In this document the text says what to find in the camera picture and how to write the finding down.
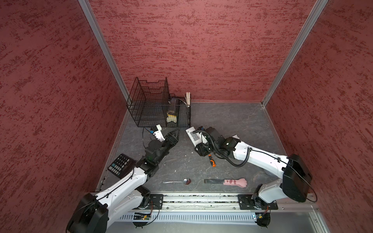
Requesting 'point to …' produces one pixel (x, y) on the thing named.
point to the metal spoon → (186, 181)
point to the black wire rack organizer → (151, 105)
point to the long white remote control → (196, 138)
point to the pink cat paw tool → (241, 182)
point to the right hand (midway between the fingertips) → (198, 150)
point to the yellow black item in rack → (172, 117)
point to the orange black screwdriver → (211, 160)
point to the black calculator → (122, 166)
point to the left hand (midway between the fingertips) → (179, 133)
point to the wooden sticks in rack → (188, 98)
